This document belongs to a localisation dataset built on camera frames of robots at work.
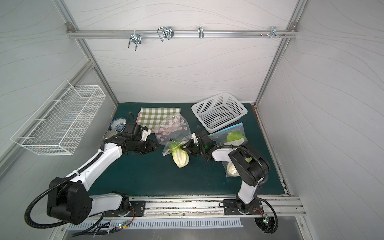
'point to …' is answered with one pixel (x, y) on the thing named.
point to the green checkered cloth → (151, 117)
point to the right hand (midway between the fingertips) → (179, 146)
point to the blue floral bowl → (118, 123)
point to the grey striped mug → (109, 133)
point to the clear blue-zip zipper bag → (219, 137)
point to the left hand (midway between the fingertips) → (157, 149)
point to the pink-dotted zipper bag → (171, 130)
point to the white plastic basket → (219, 111)
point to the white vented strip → (154, 223)
